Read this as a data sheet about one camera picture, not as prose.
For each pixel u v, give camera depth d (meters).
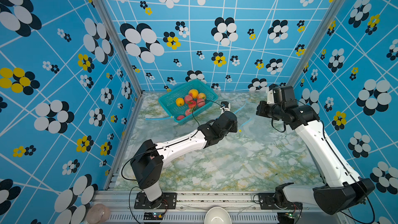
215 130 0.59
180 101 1.08
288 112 0.50
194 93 1.12
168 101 1.09
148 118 1.05
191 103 1.06
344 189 0.37
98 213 0.71
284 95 0.52
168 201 0.74
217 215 0.68
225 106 0.69
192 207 0.72
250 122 0.84
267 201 0.73
